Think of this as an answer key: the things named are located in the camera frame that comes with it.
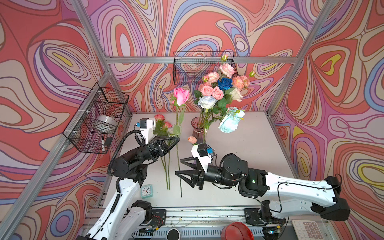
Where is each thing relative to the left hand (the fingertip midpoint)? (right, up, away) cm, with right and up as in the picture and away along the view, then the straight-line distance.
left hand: (179, 147), depth 50 cm
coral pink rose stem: (-18, +4, +57) cm, 60 cm away
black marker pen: (-39, -1, +21) cm, 45 cm away
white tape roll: (-38, +10, +22) cm, 45 cm away
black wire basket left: (-44, +6, +21) cm, 50 cm away
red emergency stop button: (+25, -42, +19) cm, 53 cm away
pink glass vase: (+8, +8, +42) cm, 44 cm away
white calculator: (+58, -41, +19) cm, 73 cm away
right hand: (0, -9, +3) cm, 9 cm away
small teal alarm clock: (-21, -28, +30) cm, 46 cm away
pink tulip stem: (+4, +1, +18) cm, 19 cm away
